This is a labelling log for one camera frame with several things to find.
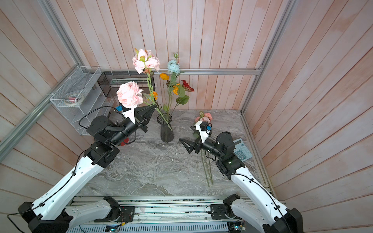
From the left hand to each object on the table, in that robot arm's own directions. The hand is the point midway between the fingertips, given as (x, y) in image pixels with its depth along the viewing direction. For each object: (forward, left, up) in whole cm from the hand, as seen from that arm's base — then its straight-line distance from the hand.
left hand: (156, 107), depth 55 cm
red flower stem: (+26, -10, -17) cm, 32 cm away
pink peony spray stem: (-4, -27, -48) cm, 55 cm away
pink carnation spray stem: (-5, -25, -49) cm, 55 cm away
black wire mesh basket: (+37, +36, -13) cm, 53 cm away
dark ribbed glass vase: (+17, +1, -42) cm, 45 cm away
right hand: (0, -12, -16) cm, 20 cm away
